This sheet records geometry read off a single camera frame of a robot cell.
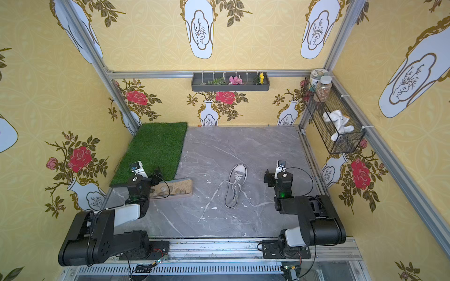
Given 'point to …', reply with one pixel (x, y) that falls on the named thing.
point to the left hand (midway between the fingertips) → (143, 170)
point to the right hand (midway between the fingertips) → (281, 170)
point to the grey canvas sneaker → (239, 168)
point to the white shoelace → (238, 179)
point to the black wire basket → (346, 143)
